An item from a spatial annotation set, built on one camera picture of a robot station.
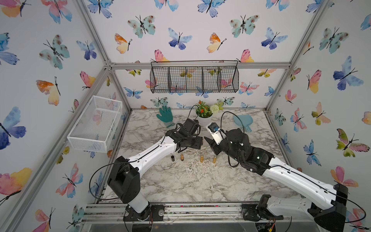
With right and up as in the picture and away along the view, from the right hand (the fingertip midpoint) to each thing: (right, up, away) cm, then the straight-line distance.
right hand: (210, 132), depth 68 cm
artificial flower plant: (0, +12, +28) cm, 30 cm away
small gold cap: (+5, -19, +22) cm, 29 cm away
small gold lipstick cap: (-3, -17, +21) cm, 27 cm away
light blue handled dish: (+35, +7, +47) cm, 59 cm away
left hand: (-4, -6, +14) cm, 16 cm away
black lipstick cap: (-21, -18, +23) cm, 36 cm away
